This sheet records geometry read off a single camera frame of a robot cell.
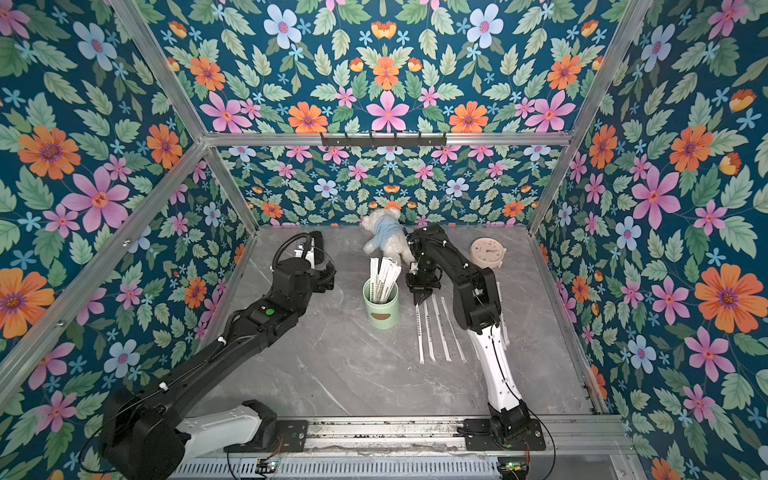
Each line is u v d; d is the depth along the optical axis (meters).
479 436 0.72
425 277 0.84
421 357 0.86
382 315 0.86
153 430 0.38
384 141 0.93
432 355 0.86
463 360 0.86
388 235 1.04
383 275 0.86
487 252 1.10
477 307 0.64
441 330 0.92
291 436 0.74
